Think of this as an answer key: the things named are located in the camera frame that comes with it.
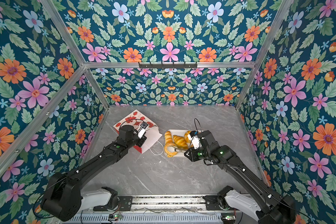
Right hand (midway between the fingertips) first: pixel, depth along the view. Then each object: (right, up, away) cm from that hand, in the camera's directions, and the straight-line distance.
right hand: (185, 152), depth 74 cm
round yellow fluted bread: (+1, +6, +23) cm, 24 cm away
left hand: (-24, +12, +10) cm, 29 cm away
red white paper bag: (-35, +18, +24) cm, 46 cm away
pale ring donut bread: (-9, -4, +13) cm, 16 cm away
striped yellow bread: (-3, +3, +19) cm, 20 cm away
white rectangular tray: (-3, +8, +28) cm, 29 cm away
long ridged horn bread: (-11, +5, +24) cm, 27 cm away
